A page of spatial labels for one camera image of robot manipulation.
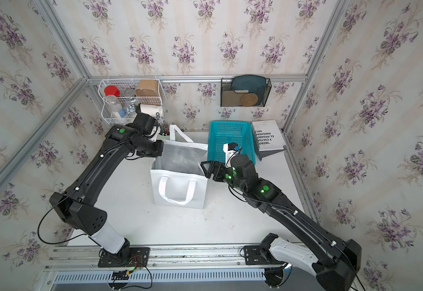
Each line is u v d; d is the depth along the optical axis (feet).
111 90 2.98
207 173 1.98
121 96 2.99
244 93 3.11
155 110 3.04
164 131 2.51
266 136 3.53
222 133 3.88
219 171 1.95
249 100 3.21
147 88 2.96
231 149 2.02
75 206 1.35
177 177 2.22
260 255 2.16
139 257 2.37
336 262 1.23
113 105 2.84
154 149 2.24
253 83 3.16
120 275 2.34
